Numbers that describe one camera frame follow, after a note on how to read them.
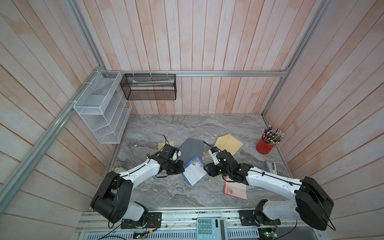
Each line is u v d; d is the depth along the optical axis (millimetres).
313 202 416
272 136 858
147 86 1056
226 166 636
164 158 694
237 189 830
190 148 999
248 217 726
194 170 889
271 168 894
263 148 929
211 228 701
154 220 731
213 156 759
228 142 1042
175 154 748
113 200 426
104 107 713
